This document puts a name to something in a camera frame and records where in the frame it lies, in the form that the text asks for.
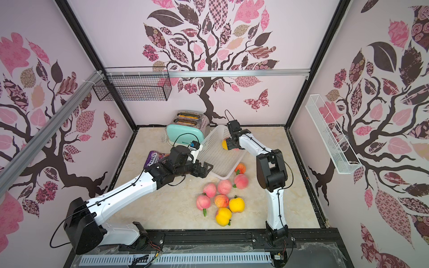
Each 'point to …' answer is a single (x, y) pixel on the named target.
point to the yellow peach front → (223, 216)
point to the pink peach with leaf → (203, 202)
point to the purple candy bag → (153, 157)
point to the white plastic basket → (224, 161)
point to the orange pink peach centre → (222, 201)
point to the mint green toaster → (189, 128)
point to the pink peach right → (241, 181)
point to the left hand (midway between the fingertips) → (204, 167)
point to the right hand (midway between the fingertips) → (236, 144)
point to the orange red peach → (241, 167)
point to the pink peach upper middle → (224, 186)
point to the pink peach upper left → (210, 190)
